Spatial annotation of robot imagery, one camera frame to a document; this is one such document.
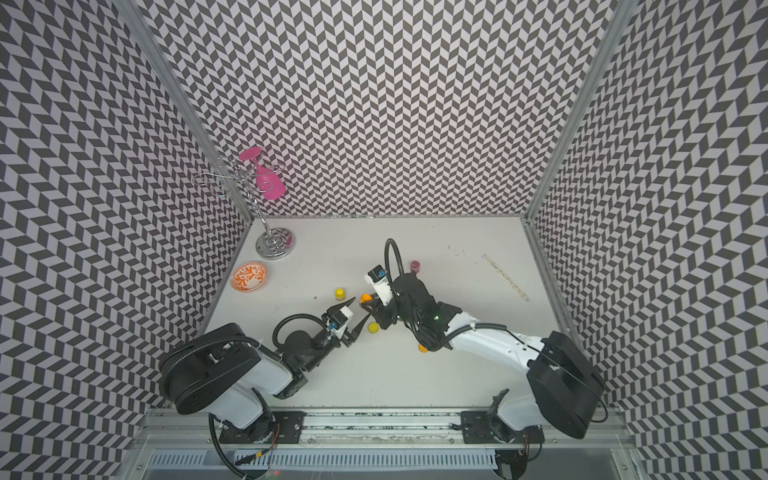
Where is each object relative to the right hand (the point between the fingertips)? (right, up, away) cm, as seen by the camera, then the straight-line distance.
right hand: (368, 306), depth 79 cm
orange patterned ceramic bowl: (-43, +5, +20) cm, 47 cm away
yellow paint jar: (-11, 0, +18) cm, 21 cm away
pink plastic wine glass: (-37, +38, +24) cm, 58 cm away
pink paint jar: (+14, +9, +22) cm, 28 cm away
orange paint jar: (-1, +2, 0) cm, 3 cm away
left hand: (-2, -1, +2) cm, 3 cm away
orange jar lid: (+13, -5, -19) cm, 23 cm away
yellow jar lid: (+2, -4, -5) cm, 7 cm away
